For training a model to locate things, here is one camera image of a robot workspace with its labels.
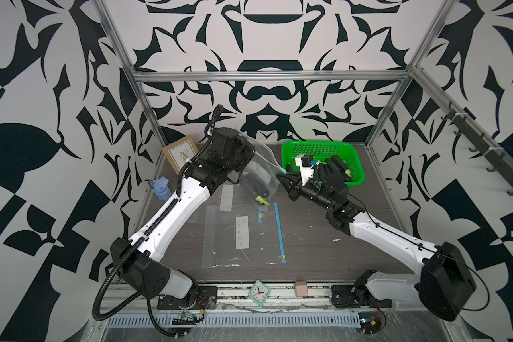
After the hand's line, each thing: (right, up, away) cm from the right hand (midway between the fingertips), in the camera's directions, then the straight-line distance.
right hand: (277, 172), depth 72 cm
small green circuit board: (-29, -46, -4) cm, 55 cm away
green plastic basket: (+28, +11, +46) cm, 55 cm away
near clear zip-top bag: (-13, -26, +17) cm, 34 cm away
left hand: (-8, +11, 0) cm, 13 cm away
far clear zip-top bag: (-20, -15, +25) cm, 35 cm away
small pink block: (+8, -41, +3) cm, 41 cm away
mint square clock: (-6, -41, +1) cm, 42 cm away
